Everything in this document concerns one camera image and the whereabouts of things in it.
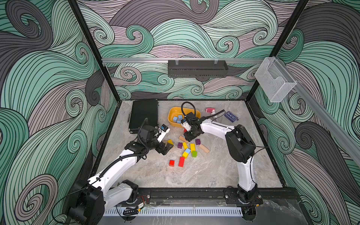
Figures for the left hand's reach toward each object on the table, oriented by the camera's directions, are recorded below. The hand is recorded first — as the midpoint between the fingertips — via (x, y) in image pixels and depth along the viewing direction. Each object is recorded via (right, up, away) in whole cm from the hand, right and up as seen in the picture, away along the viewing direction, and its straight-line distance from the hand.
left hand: (166, 139), depth 81 cm
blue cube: (+5, +10, +23) cm, 25 cm away
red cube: (+3, -15, +2) cm, 16 cm away
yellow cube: (+11, -11, +6) cm, 17 cm away
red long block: (+9, -15, +5) cm, 18 cm away
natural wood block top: (+10, -2, +12) cm, 16 cm away
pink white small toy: (+34, +17, +29) cm, 48 cm away
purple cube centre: (+8, -7, +11) cm, 15 cm away
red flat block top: (+11, +4, +9) cm, 15 cm away
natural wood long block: (+24, -8, +9) cm, 27 cm away
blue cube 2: (+7, +9, +22) cm, 25 cm away
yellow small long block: (+11, -7, +11) cm, 18 cm away
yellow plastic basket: (+5, +14, +26) cm, 30 cm away
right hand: (+14, -2, +15) cm, 21 cm away
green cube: (+17, -11, +8) cm, 22 cm away
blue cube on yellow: (+13, -9, +7) cm, 18 cm away
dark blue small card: (+49, +12, +26) cm, 56 cm away
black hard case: (-24, +18, +35) cm, 46 cm away
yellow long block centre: (+17, -8, +11) cm, 22 cm away
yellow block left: (+1, -4, +14) cm, 15 cm away
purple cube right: (+20, -4, +11) cm, 24 cm away
